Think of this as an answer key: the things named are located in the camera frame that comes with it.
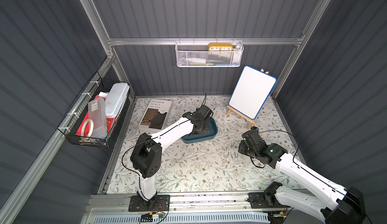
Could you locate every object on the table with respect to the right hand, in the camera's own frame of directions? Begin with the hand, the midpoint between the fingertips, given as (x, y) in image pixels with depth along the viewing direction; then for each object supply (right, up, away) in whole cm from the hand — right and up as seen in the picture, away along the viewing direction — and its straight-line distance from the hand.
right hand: (243, 145), depth 81 cm
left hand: (-19, +7, +6) cm, 21 cm away
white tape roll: (-69, +11, -19) cm, 72 cm away
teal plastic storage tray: (-16, +4, +19) cm, 25 cm away
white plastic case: (-66, +25, -7) cm, 71 cm away
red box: (-65, +13, -11) cm, 67 cm away
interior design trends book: (-54, +16, +25) cm, 61 cm away
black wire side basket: (-77, +13, -20) cm, 80 cm away
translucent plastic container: (-71, +18, -12) cm, 74 cm away
